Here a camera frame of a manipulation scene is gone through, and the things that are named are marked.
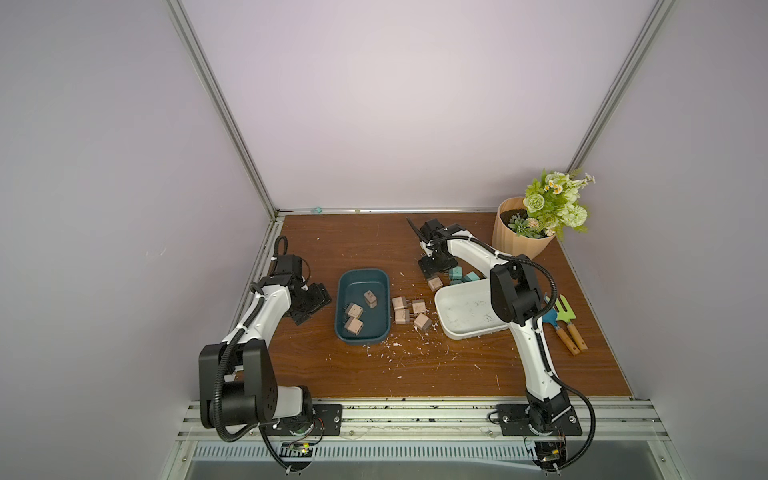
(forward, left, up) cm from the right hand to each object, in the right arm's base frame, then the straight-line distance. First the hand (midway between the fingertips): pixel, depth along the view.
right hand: (434, 266), depth 102 cm
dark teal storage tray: (-9, +28, 0) cm, 29 cm away
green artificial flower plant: (+5, -33, +24) cm, 41 cm away
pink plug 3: (-15, +21, +4) cm, 26 cm away
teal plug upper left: (-3, -7, 0) cm, 8 cm away
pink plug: (-23, +26, +1) cm, 34 cm away
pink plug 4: (-7, 0, 0) cm, 7 cm away
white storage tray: (-16, -9, -1) cm, 18 cm away
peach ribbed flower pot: (+3, -24, +10) cm, 26 cm away
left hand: (-17, +34, +6) cm, 39 cm away
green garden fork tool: (-15, -41, -3) cm, 44 cm away
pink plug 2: (-18, +26, +2) cm, 32 cm away
